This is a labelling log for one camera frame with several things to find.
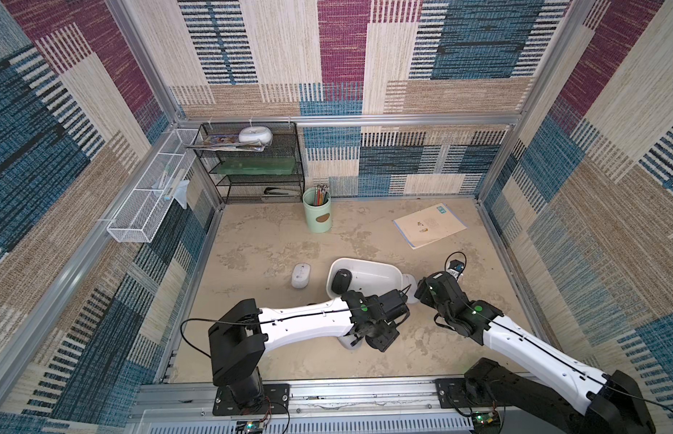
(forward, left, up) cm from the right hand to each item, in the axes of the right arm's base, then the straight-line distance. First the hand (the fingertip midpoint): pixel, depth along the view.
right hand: (427, 284), depth 84 cm
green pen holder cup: (+32, +35, +4) cm, 47 cm away
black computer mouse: (+6, +27, -7) cm, 28 cm away
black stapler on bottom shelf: (+42, +51, +1) cm, 66 cm away
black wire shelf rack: (+49, +66, -3) cm, 82 cm away
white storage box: (+7, +17, -8) cm, 20 cm away
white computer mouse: (+8, +41, -7) cm, 42 cm away
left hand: (-13, +14, -2) cm, 20 cm away
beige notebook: (+32, -10, -10) cm, 35 cm away
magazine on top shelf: (+40, +64, +25) cm, 79 cm away
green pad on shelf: (+36, +55, +18) cm, 68 cm away
